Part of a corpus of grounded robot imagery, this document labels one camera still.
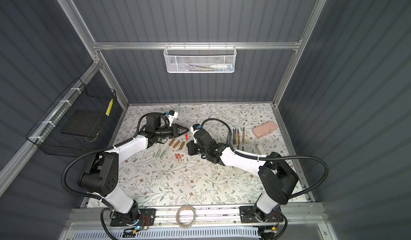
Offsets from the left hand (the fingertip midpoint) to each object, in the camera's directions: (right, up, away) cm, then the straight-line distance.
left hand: (191, 132), depth 84 cm
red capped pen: (-3, -2, +1) cm, 4 cm away
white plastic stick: (+40, -11, +10) cm, 43 cm away
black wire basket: (-54, +1, -22) cm, 58 cm away
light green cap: (-21, -13, +10) cm, 27 cm away
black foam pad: (-50, +5, -10) cm, 51 cm away
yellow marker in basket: (-43, +13, -1) cm, 45 cm away
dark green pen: (+22, -5, +18) cm, 29 cm away
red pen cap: (-8, -16, +10) cm, 20 cm away
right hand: (-1, -6, -2) cm, 7 cm away
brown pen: (+29, -4, +18) cm, 34 cm away
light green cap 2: (-18, -14, +10) cm, 25 cm away
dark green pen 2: (+25, -4, +18) cm, 31 cm away
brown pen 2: (+32, -4, +18) cm, 37 cm away
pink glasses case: (+46, +1, +19) cm, 50 cm away
